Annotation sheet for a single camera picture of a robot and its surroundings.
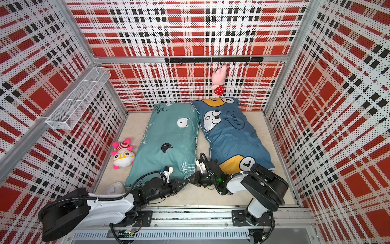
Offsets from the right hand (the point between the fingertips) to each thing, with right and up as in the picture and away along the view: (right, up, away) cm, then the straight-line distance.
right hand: (188, 180), depth 80 cm
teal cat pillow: (-14, +20, +15) cm, 28 cm away
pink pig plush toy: (+17, +59, +11) cm, 62 cm away
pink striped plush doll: (-39, +12, +8) cm, 41 cm away
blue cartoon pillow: (+26, +20, +6) cm, 33 cm away
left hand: (0, -1, -1) cm, 2 cm away
